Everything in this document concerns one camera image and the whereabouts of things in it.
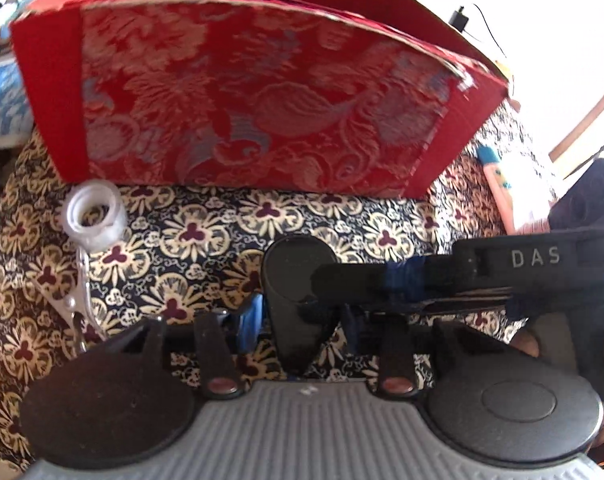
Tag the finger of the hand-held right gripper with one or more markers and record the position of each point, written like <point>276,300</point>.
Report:
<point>362,274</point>
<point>422,305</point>

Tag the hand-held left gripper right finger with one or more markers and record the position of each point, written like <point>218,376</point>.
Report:
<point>352,327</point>

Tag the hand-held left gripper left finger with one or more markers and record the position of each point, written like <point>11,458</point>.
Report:
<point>244,325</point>

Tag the clear tape roll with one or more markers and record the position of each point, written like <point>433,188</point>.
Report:
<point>97,237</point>

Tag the red brocade cardboard box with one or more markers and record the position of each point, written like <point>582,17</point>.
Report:
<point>262,110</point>

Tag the person's right hand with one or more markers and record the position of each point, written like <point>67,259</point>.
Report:
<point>524,345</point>

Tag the dark cloth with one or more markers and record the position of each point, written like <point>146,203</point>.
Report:
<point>592,195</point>

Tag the floral patterned tablecloth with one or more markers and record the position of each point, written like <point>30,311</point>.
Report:
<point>192,230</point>

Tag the wooden rod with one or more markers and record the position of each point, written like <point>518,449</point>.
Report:
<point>582,120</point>

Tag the black charger plug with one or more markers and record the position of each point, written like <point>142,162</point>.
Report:
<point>459,19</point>

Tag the blue patterned mat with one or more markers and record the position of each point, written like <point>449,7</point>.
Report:
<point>2,105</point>

